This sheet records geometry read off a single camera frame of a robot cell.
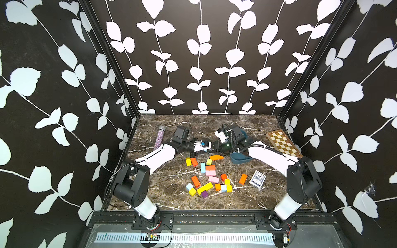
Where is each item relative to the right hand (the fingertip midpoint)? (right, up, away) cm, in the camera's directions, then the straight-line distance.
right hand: (208, 148), depth 82 cm
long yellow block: (-2, -22, +2) cm, 22 cm away
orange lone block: (+21, -18, +6) cm, 28 cm away
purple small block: (-2, -25, -1) cm, 25 cm away
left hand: (0, +2, +3) cm, 3 cm away
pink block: (+3, -18, +5) cm, 19 cm away
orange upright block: (-7, -19, +3) cm, 20 cm away
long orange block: (+5, -7, +13) cm, 16 cm away
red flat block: (+2, -13, +11) cm, 17 cm away
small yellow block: (-9, -23, -1) cm, 25 cm away
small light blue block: (-11, -21, +1) cm, 24 cm away
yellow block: (-12, -9, +11) cm, 19 cm away
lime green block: (+1, -9, +11) cm, 14 cm away
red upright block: (-9, -9, +12) cm, 18 cm away
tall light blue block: (-3, -13, +10) cm, 17 cm away
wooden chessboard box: (+50, +2, +20) cm, 54 cm away
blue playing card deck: (+29, -18, +4) cm, 34 cm away
